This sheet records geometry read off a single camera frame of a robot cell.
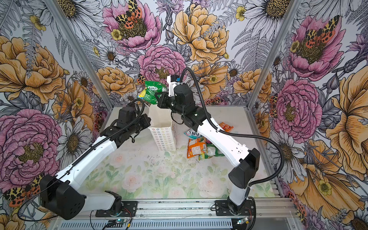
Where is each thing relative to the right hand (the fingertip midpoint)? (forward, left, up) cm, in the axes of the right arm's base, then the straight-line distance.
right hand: (155, 99), depth 67 cm
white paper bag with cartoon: (-5, -2, -16) cm, 17 cm away
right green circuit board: (-43, -41, -42) cm, 73 cm away
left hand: (0, +5, -17) cm, 18 cm away
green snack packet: (-8, -29, -35) cm, 46 cm away
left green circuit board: (-42, +21, -42) cm, 63 cm away
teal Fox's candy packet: (+6, -18, -37) cm, 42 cm away
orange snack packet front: (-5, -20, -36) cm, 41 cm away
